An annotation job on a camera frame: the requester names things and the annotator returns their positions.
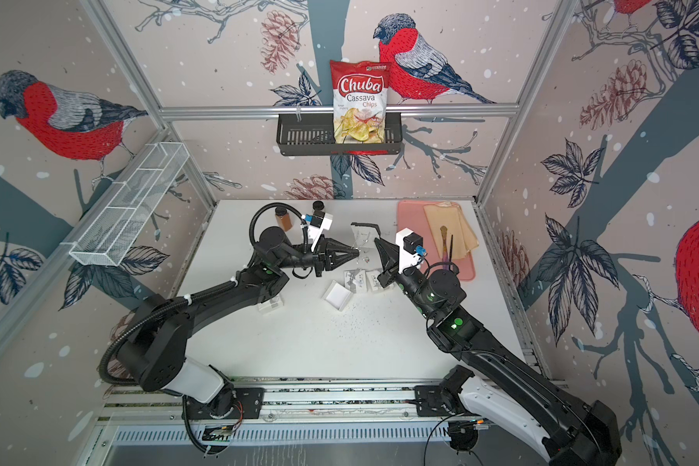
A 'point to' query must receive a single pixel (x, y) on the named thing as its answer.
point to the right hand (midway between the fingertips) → (377, 238)
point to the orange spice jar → (283, 218)
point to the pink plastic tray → (412, 215)
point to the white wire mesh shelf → (104, 234)
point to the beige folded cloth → (451, 216)
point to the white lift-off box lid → (373, 283)
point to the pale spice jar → (317, 206)
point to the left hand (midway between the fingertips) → (359, 253)
